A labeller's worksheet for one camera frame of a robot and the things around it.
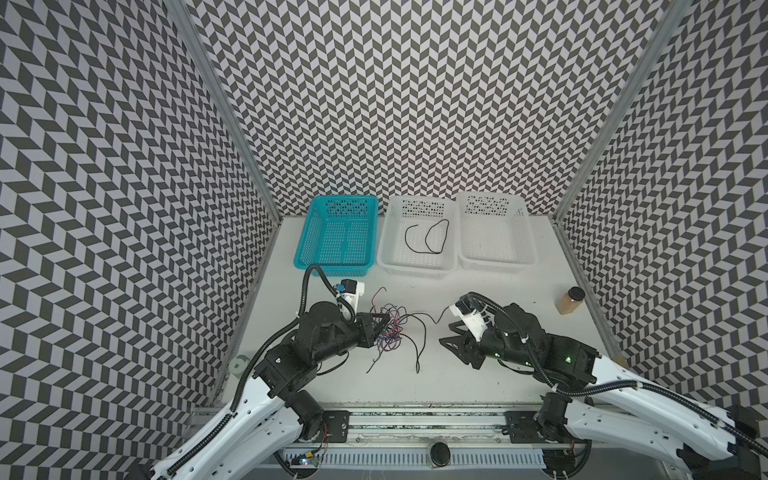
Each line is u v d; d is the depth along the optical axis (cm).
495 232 113
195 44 74
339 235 115
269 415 48
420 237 112
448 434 74
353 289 63
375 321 66
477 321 60
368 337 60
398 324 73
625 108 81
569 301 89
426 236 111
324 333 51
